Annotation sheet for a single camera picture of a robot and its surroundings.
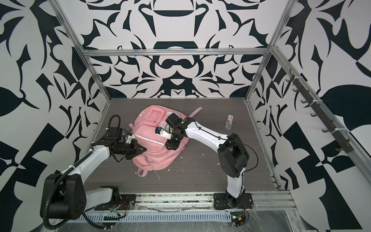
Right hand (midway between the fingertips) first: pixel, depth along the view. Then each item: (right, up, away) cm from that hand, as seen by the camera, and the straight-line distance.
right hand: (170, 142), depth 84 cm
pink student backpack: (-7, -7, -3) cm, 10 cm away
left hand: (-13, -3, -1) cm, 13 cm away
